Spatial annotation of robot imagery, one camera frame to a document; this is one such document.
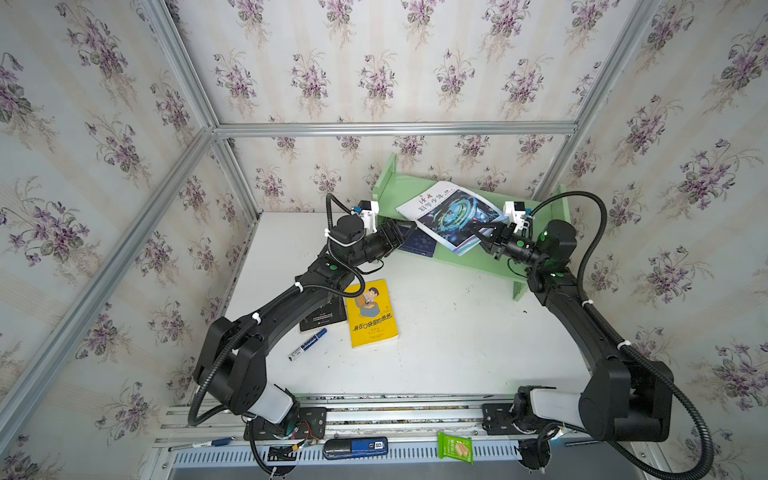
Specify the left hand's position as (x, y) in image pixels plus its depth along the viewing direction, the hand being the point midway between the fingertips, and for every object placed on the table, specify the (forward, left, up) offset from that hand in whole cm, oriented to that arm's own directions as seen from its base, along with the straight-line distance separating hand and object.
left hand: (413, 225), depth 73 cm
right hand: (-3, -12, +1) cm, 13 cm away
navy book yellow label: (+8, -4, -17) cm, 19 cm away
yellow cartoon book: (-9, +11, -31) cm, 34 cm away
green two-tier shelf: (+30, +4, -13) cm, 33 cm away
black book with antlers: (-8, +23, -31) cm, 39 cm away
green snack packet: (-43, -10, -30) cm, 54 cm away
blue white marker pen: (-18, +29, -32) cm, 47 cm away
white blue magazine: (+6, -10, -1) cm, 12 cm away
